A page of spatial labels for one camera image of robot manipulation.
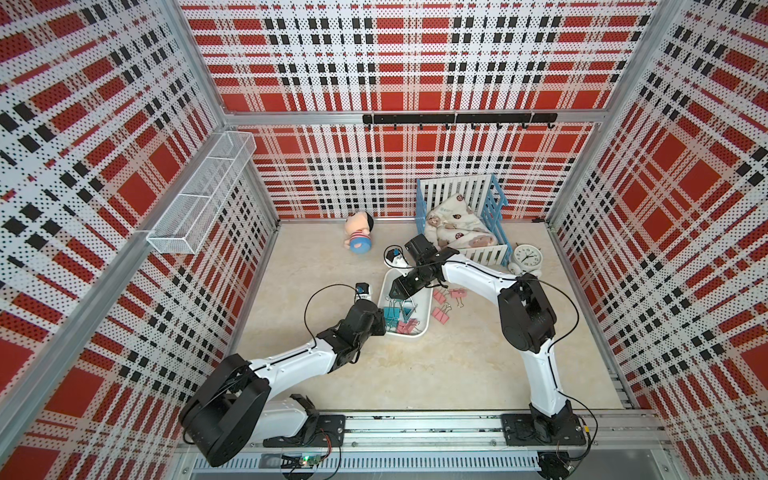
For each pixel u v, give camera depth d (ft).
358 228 3.54
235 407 1.37
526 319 1.79
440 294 3.22
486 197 3.78
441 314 3.05
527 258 3.42
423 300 3.23
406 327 2.96
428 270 2.35
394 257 2.82
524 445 2.36
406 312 2.97
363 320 2.14
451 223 3.88
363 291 2.52
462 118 2.91
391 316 3.05
